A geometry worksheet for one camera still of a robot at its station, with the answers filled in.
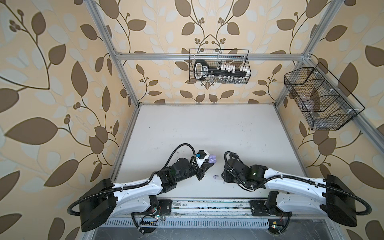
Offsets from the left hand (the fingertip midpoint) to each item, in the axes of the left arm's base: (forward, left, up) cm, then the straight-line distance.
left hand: (213, 161), depth 73 cm
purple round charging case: (+2, 0, -1) cm, 2 cm away
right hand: (-4, -6, -12) cm, 14 cm away
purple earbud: (-2, -2, -16) cm, 16 cm away
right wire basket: (+24, -55, +19) cm, 63 cm away
